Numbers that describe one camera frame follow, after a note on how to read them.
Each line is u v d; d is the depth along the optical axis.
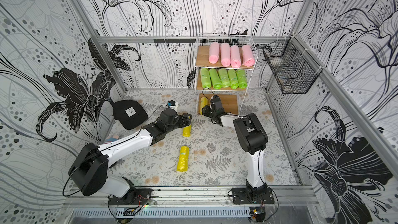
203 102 1.05
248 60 0.72
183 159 0.81
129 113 0.98
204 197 0.75
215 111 0.80
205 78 0.88
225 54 0.73
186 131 0.93
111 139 0.88
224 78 0.86
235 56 0.72
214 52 0.75
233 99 1.12
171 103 0.75
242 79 0.85
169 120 0.64
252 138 0.54
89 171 0.42
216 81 0.86
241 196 0.72
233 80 0.84
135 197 0.71
